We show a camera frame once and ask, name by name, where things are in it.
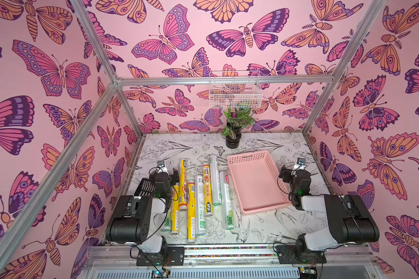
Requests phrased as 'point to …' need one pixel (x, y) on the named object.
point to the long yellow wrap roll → (183, 184)
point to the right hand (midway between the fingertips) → (290, 166)
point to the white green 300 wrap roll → (228, 211)
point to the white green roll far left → (168, 223)
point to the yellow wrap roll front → (191, 211)
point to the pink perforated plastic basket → (258, 186)
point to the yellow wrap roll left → (175, 217)
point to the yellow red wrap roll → (208, 196)
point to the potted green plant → (238, 118)
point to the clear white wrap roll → (216, 188)
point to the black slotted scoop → (146, 188)
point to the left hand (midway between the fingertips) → (166, 168)
